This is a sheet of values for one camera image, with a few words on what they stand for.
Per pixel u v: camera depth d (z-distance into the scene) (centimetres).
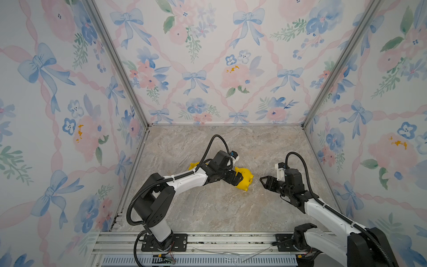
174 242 73
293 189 66
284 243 73
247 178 86
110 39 79
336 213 50
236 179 77
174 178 50
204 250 73
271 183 76
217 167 68
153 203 45
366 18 72
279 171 79
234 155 78
